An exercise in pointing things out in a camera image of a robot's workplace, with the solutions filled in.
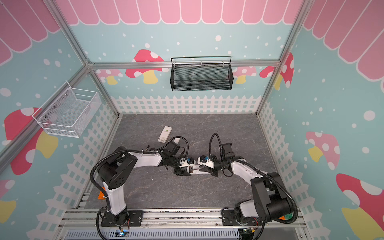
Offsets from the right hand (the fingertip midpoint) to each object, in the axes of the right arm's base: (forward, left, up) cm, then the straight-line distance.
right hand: (201, 166), depth 85 cm
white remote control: (-1, +4, -1) cm, 4 cm away
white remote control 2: (+28, +26, -6) cm, 38 cm away
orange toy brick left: (-21, +38, +22) cm, 49 cm away
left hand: (+1, +8, -8) cm, 11 cm away
